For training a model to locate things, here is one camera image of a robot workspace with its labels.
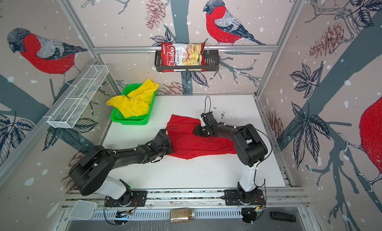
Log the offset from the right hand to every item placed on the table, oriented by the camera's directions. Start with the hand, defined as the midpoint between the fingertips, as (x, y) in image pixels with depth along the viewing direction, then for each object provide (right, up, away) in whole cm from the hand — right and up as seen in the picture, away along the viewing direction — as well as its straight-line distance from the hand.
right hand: (194, 134), depth 97 cm
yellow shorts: (-41, +21, +8) cm, 47 cm away
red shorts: (-5, -6, -3) cm, 9 cm away
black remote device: (+41, -33, -30) cm, 60 cm away
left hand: (-13, -7, -7) cm, 16 cm away
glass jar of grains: (-5, -31, -31) cm, 44 cm away
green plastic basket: (-54, +11, +7) cm, 56 cm away
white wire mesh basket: (-62, +15, -25) cm, 69 cm away
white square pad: (-54, -32, -26) cm, 68 cm away
